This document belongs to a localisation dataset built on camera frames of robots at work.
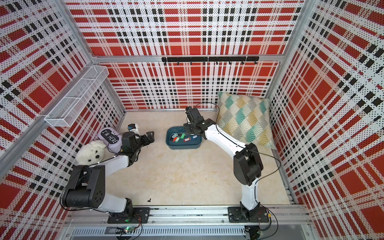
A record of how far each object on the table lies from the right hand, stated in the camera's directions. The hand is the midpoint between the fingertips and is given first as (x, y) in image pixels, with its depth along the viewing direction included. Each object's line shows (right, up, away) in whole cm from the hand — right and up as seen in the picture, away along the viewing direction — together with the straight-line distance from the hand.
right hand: (190, 126), depth 88 cm
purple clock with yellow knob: (-50, -8, +4) cm, 51 cm away
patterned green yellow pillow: (+36, +4, +7) cm, 37 cm away
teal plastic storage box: (+1, -13, +12) cm, 18 cm away
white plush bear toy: (-51, -14, -12) cm, 54 cm away
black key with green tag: (-7, -7, +16) cm, 19 cm away
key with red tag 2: (-3, -10, +16) cm, 19 cm away
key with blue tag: (+2, -8, +16) cm, 18 cm away
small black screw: (-21, -40, -10) cm, 46 cm away
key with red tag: (-13, -10, +16) cm, 22 cm away
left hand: (-26, -5, +6) cm, 27 cm away
